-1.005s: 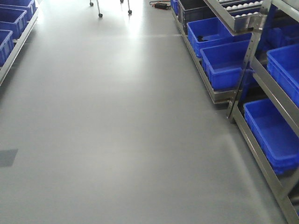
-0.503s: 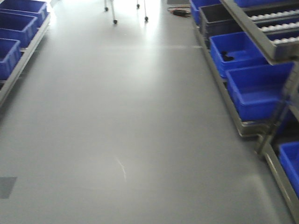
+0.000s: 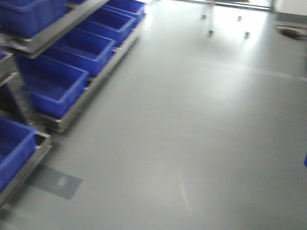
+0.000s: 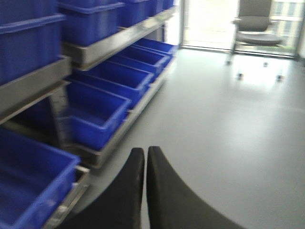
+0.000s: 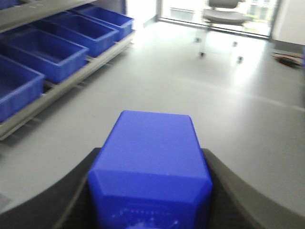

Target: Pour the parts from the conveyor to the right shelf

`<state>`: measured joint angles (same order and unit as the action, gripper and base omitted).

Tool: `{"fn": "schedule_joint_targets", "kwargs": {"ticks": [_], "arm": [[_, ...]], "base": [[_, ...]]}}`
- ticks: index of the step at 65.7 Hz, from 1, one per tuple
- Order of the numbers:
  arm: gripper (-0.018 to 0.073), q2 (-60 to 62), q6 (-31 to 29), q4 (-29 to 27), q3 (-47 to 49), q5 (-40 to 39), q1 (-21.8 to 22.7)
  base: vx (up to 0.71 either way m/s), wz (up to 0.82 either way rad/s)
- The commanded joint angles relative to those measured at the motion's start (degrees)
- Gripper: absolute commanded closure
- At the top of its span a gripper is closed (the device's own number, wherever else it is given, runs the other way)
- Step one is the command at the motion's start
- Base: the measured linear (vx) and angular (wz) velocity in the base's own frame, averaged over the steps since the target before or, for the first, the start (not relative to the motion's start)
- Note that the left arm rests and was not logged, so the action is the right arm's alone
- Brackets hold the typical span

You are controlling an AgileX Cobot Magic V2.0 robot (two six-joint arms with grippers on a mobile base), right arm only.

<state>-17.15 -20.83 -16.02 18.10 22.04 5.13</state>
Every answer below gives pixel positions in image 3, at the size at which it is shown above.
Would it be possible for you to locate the row of blue bins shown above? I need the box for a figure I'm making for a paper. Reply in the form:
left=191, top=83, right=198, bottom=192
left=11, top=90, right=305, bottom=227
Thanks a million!
left=0, top=0, right=146, bottom=192

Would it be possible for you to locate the steel table on castors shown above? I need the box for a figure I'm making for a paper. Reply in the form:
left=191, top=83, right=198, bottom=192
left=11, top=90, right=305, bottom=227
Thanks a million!
left=199, top=0, right=276, bottom=39

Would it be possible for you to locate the steel roller flow rack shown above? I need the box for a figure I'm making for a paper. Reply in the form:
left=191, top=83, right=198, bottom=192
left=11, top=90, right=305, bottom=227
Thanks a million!
left=0, top=0, right=147, bottom=211

